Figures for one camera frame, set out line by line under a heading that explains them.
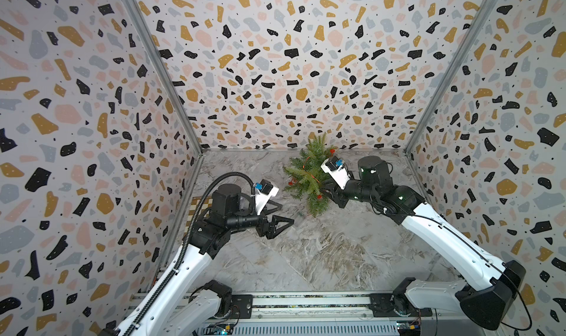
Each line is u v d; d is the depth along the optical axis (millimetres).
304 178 716
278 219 587
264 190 576
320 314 731
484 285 398
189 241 457
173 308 423
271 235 587
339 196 606
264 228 583
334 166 584
